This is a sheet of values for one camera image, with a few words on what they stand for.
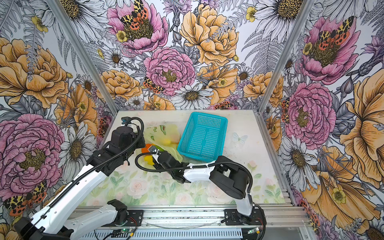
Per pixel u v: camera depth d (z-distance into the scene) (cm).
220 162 51
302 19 75
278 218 76
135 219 73
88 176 45
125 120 62
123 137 52
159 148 74
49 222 38
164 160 65
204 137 108
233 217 74
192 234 78
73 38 81
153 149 71
